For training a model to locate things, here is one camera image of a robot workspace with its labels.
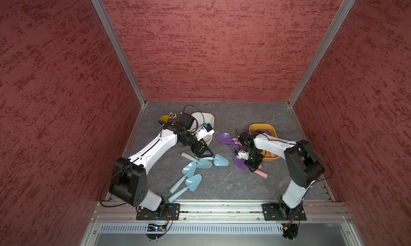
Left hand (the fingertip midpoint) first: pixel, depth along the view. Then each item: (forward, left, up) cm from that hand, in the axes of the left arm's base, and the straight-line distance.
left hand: (206, 151), depth 78 cm
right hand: (-4, -28, -14) cm, 31 cm away
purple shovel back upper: (+17, -12, -14) cm, 25 cm away
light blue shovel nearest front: (-11, +7, -14) cm, 19 cm away
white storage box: (+33, +5, -15) cm, 36 cm away
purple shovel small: (+23, -39, -14) cm, 47 cm away
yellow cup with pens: (+24, +25, -4) cm, 35 cm away
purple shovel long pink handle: (-5, -28, -13) cm, 32 cm away
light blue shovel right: (+2, -7, -13) cm, 15 cm away
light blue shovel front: (-5, +10, -15) cm, 18 cm away
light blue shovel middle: (0, +3, -14) cm, 15 cm away
